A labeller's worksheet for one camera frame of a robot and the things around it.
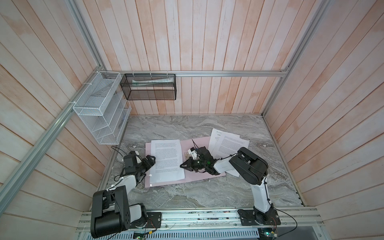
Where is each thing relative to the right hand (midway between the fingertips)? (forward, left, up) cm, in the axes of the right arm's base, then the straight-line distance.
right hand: (179, 166), depth 90 cm
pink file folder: (+17, -3, 0) cm, 17 cm away
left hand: (+2, +17, +1) cm, 17 cm away
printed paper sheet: (+6, +8, -1) cm, 10 cm away
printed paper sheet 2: (+25, -25, -2) cm, 36 cm away
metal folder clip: (+9, -4, -1) cm, 10 cm away
